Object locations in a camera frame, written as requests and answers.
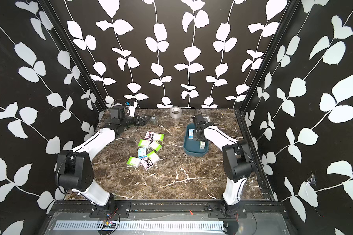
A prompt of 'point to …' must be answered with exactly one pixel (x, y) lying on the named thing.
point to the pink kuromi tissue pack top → (149, 135)
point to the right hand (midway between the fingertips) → (198, 134)
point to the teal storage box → (192, 147)
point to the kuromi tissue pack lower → (146, 163)
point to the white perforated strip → (141, 225)
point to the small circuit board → (108, 224)
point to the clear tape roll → (175, 112)
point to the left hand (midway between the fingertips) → (146, 114)
